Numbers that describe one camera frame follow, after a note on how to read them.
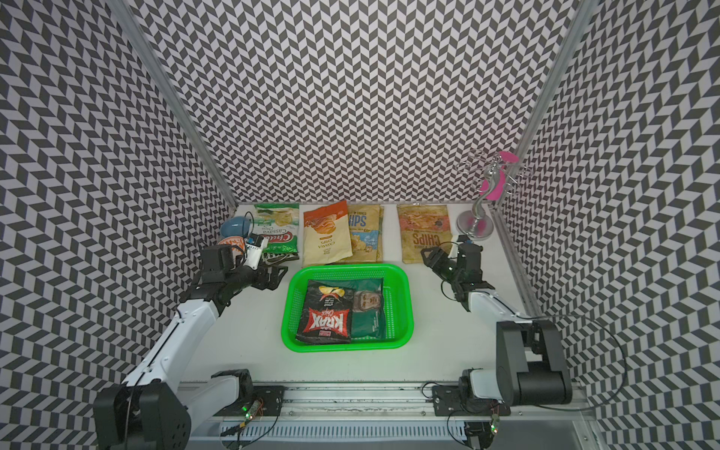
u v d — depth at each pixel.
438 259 0.77
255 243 0.71
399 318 0.86
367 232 1.05
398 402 0.75
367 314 0.85
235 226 1.08
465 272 0.68
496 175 0.92
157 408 0.38
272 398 0.72
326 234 1.05
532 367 0.42
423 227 1.09
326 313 0.84
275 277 0.75
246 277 0.70
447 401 0.72
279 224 1.09
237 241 1.03
